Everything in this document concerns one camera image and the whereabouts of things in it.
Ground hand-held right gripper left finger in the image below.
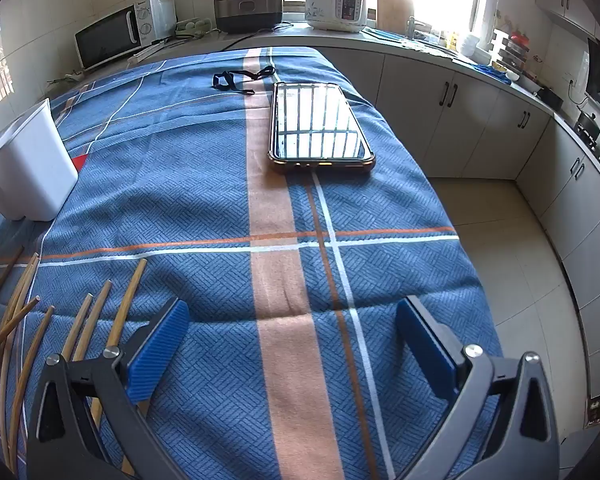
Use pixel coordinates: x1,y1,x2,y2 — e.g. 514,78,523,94
26,296,191,480

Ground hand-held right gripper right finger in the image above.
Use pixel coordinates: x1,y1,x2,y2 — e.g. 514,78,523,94
396,295,562,480

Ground bunch of wooden chopsticks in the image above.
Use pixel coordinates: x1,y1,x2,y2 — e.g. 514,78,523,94
0,246,148,476

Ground white two-compartment utensil holder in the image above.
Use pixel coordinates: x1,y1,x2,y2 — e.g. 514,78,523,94
0,97,79,222

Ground blue plaid tablecloth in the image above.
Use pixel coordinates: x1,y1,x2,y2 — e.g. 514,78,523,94
0,46,506,480

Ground smartphone in brown case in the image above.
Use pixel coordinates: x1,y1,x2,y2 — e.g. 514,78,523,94
266,81,377,176

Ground black container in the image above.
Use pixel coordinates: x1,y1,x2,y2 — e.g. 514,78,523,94
537,87,564,111

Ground black cooking pot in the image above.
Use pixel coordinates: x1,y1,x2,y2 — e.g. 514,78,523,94
576,110,600,138

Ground blue rag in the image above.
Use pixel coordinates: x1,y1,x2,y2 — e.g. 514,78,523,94
472,62,511,84

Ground stacked container rack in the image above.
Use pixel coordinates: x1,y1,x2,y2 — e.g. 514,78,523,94
490,29,531,68

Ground white microwave oven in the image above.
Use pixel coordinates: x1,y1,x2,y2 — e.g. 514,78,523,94
74,0,177,72

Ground wooden cutting board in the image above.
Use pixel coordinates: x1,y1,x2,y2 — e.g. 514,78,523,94
376,0,415,32

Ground white electric pressure cooker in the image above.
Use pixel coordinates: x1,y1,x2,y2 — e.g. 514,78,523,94
299,0,373,34

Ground black rice cooker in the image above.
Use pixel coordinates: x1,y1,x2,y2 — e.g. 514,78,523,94
213,0,284,33

